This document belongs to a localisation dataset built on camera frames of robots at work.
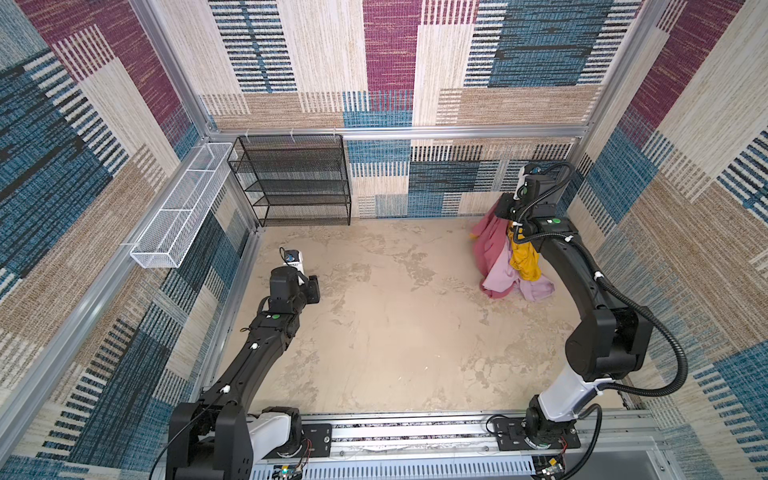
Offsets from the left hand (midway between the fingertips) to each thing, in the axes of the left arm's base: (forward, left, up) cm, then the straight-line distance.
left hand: (307, 272), depth 85 cm
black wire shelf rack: (+40, +10, +2) cm, 41 cm away
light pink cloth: (+2, -58, -6) cm, 58 cm away
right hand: (+15, -56, +13) cm, 59 cm away
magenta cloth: (+7, -52, +4) cm, 53 cm away
